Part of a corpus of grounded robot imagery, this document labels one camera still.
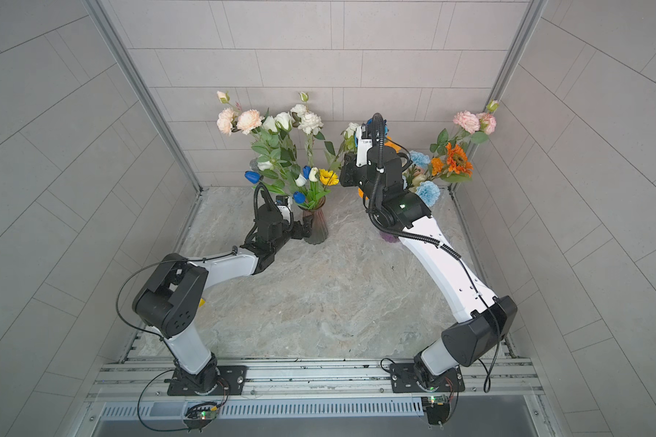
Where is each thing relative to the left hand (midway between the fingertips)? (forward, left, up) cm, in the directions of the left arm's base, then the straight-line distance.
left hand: (308, 213), depth 92 cm
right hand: (-4, -11, +28) cm, 31 cm away
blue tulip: (+3, 0, +16) cm, 17 cm away
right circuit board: (-53, -36, -13) cm, 66 cm away
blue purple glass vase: (-2, -29, -11) cm, 32 cm away
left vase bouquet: (+8, +4, +19) cm, 21 cm away
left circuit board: (-55, +23, -12) cm, 61 cm away
